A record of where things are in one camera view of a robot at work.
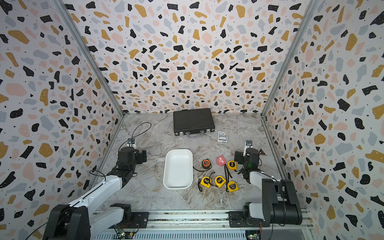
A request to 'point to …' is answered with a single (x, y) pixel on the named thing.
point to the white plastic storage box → (178, 169)
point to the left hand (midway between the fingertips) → (135, 150)
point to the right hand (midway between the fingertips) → (246, 151)
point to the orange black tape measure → (206, 164)
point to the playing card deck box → (222, 136)
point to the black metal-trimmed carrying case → (193, 123)
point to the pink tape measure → (221, 160)
